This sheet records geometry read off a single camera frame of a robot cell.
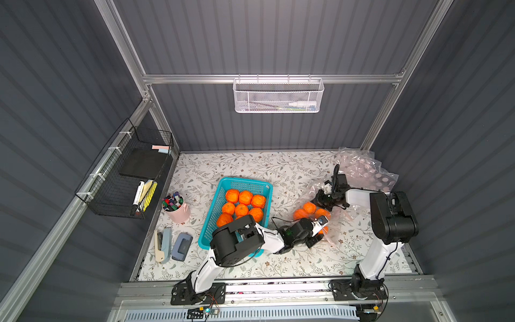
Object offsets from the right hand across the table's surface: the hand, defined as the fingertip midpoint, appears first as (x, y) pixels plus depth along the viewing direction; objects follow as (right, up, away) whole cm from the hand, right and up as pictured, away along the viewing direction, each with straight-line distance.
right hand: (313, 202), depth 98 cm
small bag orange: (-9, -4, -10) cm, 14 cm away
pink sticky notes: (-68, +25, -14) cm, 73 cm away
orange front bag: (-27, +1, -5) cm, 27 cm away
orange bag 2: (-35, -3, -7) cm, 36 cm away
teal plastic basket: (-46, -2, -10) cm, 47 cm away
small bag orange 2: (-3, -1, -7) cm, 8 cm away
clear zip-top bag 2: (+28, +16, +7) cm, 33 cm away
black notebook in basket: (-72, +19, -20) cm, 77 cm away
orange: (-40, +4, -4) cm, 40 cm away
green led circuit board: (-48, -37, -26) cm, 66 cm away
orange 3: (-28, -4, -9) cm, 29 cm away
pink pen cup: (-63, +1, -14) cm, 65 cm away
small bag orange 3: (+1, -3, -9) cm, 10 cm away
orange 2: (-33, +3, -5) cm, 34 cm away
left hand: (0, -10, -12) cm, 15 cm away
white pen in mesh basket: (-7, +46, -6) cm, 47 cm away
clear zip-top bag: (+10, -5, -6) cm, 13 cm away
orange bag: (-41, -2, -7) cm, 41 cm away
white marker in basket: (-69, +8, -29) cm, 75 cm away
